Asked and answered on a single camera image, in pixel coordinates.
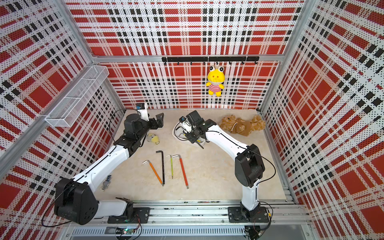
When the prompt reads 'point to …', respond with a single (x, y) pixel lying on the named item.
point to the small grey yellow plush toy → (153, 138)
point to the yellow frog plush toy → (215, 78)
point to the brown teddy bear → (239, 126)
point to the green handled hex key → (171, 165)
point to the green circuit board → (127, 231)
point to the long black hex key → (163, 166)
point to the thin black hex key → (199, 145)
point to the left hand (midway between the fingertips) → (158, 114)
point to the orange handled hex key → (152, 167)
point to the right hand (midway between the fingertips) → (193, 133)
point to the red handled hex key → (183, 169)
